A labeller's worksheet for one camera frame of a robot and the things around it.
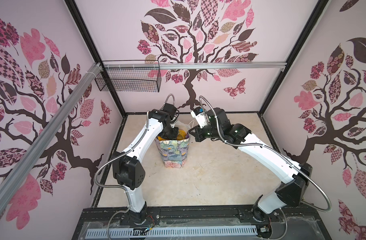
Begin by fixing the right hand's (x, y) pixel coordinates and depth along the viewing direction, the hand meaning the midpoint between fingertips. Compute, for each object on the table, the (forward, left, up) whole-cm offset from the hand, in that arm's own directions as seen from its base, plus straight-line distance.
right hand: (189, 129), depth 71 cm
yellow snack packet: (+5, +4, -12) cm, 14 cm away
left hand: (+3, +10, -13) cm, 17 cm away
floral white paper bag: (-5, +8, -15) cm, 18 cm away
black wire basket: (+64, +49, -13) cm, 82 cm away
